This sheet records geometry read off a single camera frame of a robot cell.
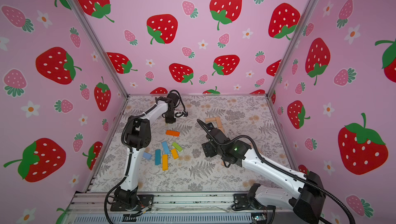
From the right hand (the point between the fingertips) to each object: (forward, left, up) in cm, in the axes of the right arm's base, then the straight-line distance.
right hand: (208, 144), depth 77 cm
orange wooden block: (+15, +26, -16) cm, 34 cm away
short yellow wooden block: (0, +20, -16) cm, 25 cm away
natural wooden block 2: (+26, -6, -16) cm, 31 cm away
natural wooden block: (+29, +1, -19) cm, 35 cm away
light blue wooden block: (+4, +26, -16) cm, 31 cm away
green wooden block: (+5, +19, -15) cm, 25 cm away
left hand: (+26, +27, -15) cm, 40 cm away
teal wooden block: (-3, +29, -15) cm, 33 cm away
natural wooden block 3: (-11, -7, +6) cm, 15 cm away
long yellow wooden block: (-5, +25, -16) cm, 30 cm away
